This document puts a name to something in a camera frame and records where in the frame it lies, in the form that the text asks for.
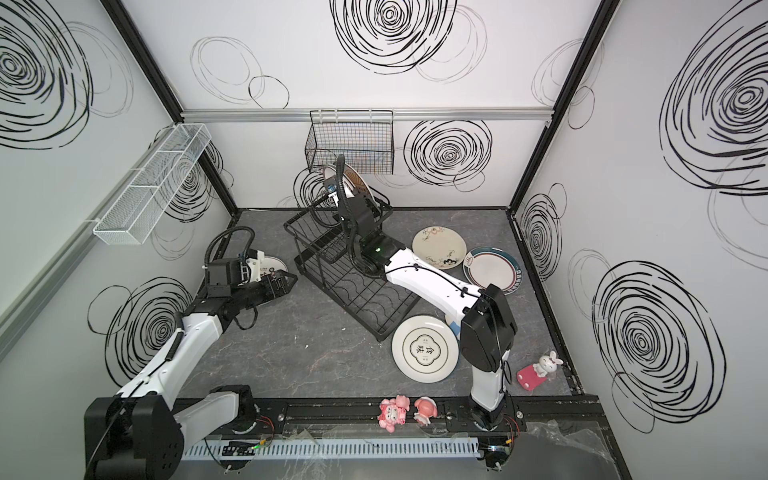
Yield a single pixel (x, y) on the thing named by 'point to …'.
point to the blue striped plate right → (455, 328)
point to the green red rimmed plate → (492, 266)
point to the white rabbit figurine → (547, 364)
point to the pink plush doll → (393, 411)
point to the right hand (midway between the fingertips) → (357, 186)
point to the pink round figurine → (427, 408)
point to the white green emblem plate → (425, 349)
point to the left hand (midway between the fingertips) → (287, 280)
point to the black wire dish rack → (374, 304)
